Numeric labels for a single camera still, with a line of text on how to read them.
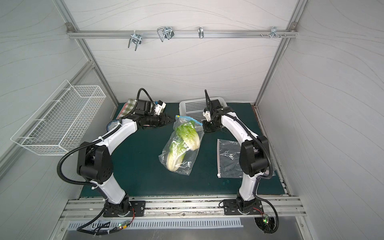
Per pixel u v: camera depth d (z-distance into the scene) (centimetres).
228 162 89
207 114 84
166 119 78
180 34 78
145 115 70
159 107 81
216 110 65
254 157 49
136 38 79
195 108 115
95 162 46
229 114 60
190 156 85
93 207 75
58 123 68
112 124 104
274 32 76
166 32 77
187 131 85
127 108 115
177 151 82
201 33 78
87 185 50
